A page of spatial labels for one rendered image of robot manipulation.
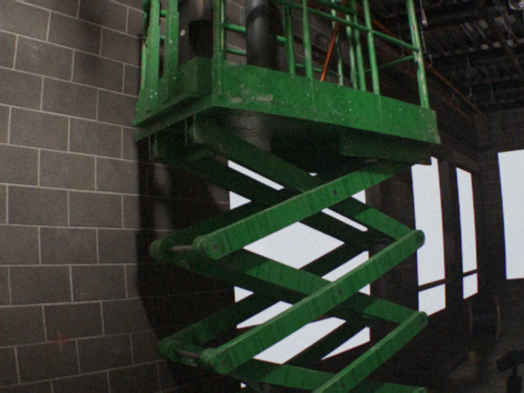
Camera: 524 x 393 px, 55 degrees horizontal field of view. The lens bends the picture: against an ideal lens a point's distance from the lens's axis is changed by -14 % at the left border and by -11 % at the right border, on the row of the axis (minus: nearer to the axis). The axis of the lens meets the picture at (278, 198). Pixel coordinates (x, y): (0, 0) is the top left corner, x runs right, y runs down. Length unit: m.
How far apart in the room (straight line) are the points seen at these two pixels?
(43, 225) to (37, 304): 0.42
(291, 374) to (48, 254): 1.37
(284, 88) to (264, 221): 0.56
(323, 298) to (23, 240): 1.51
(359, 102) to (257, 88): 0.62
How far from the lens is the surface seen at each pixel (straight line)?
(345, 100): 2.64
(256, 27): 2.65
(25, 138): 2.92
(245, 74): 2.27
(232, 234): 2.23
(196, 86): 2.21
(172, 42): 2.41
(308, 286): 2.54
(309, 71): 2.52
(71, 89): 3.16
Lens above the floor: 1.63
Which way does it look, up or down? 6 degrees up
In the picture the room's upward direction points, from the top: 3 degrees counter-clockwise
